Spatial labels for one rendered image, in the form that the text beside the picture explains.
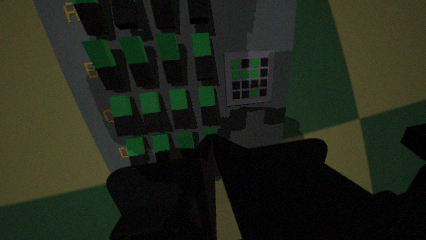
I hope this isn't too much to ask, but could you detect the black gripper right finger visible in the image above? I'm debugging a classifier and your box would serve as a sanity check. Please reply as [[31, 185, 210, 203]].
[[211, 134, 328, 239]]

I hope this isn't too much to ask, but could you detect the grey switch panel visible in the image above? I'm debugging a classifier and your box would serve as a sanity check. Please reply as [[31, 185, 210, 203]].
[[33, 0, 297, 174]]

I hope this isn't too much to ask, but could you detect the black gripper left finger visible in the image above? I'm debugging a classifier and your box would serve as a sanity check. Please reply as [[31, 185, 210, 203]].
[[106, 134, 217, 240]]

